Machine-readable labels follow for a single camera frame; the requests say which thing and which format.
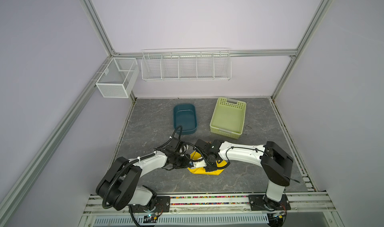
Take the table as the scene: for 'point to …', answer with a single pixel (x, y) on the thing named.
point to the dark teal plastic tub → (185, 114)
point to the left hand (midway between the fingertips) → (191, 166)
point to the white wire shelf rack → (210, 64)
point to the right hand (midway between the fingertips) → (206, 163)
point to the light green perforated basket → (228, 118)
